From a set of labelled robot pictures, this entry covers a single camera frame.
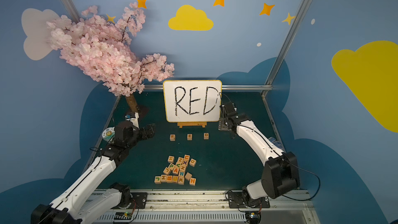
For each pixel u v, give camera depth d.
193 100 0.93
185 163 0.84
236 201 0.74
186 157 0.86
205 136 0.96
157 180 0.78
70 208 0.40
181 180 0.78
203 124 0.98
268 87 1.18
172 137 0.95
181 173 0.80
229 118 0.62
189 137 0.95
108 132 0.88
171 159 0.86
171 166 0.82
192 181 0.78
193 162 0.84
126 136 0.62
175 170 0.82
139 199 0.75
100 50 0.59
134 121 0.71
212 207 0.74
